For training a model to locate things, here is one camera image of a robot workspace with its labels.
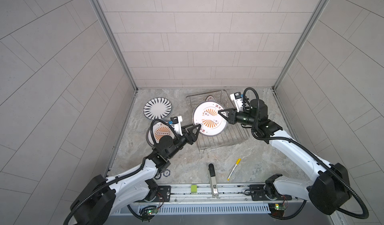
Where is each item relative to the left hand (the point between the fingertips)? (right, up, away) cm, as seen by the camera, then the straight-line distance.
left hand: (201, 126), depth 71 cm
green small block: (-4, -31, +2) cm, 32 cm away
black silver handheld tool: (+5, -23, +3) cm, 24 cm away
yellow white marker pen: (+20, -22, +10) cm, 31 cm away
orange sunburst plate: (+5, +1, +1) cm, 6 cm away
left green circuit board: (-22, -36, -6) cm, 43 cm away
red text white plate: (+6, +14, +25) cm, 29 cm away
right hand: (+8, +6, 0) cm, 10 cm away
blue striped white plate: (-30, +6, +32) cm, 44 cm away
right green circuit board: (+36, -37, -2) cm, 52 cm away
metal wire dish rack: (+19, -9, +20) cm, 29 cm away
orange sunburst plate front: (-25, -6, +20) cm, 33 cm away
